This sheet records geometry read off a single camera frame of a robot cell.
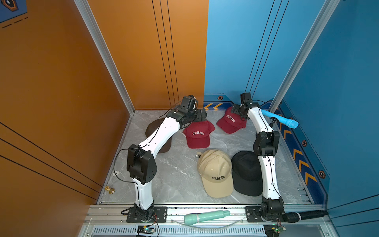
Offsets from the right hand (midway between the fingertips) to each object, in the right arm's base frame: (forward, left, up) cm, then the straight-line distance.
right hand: (238, 111), depth 109 cm
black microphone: (-66, -16, -5) cm, 68 cm away
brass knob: (-54, +78, -6) cm, 95 cm away
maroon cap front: (-19, +31, -3) cm, 36 cm away
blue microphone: (-23, -20, +15) cm, 34 cm away
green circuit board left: (-71, +56, -10) cm, 91 cm away
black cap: (-45, +3, -5) cm, 46 cm away
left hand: (-17, +28, +16) cm, 37 cm away
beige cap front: (-45, +21, +3) cm, 50 cm away
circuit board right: (-71, -6, -10) cm, 72 cm away
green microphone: (-67, +33, -5) cm, 75 cm away
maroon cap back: (-8, +7, -3) cm, 11 cm away
